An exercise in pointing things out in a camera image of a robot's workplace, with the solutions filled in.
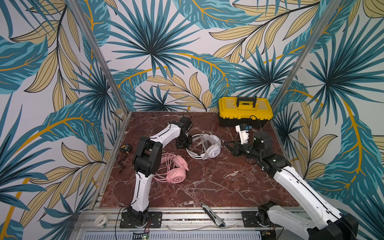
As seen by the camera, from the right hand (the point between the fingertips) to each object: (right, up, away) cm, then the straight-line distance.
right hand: (222, 144), depth 75 cm
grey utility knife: (-2, -37, -3) cm, 38 cm away
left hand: (-17, -4, +19) cm, 26 cm away
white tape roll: (-59, -37, -4) cm, 69 cm away
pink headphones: (-24, -14, +3) cm, 28 cm away
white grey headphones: (-8, -3, +14) cm, 16 cm away
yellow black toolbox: (+12, +19, +25) cm, 34 cm away
